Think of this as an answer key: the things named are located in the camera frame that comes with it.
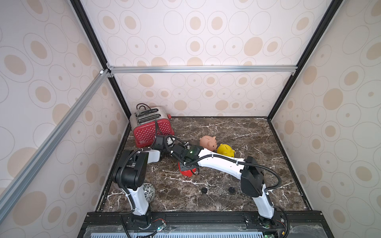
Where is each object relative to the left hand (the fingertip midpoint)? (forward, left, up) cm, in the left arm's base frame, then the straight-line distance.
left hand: (187, 148), depth 94 cm
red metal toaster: (+11, +24, +12) cm, 29 cm away
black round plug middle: (-24, -10, -6) cm, 27 cm away
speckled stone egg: (-25, +20, -5) cm, 33 cm away
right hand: (-10, -2, +1) cm, 11 cm away
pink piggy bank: (+2, -13, +3) cm, 14 cm away
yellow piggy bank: (-3, -24, +3) cm, 24 cm away
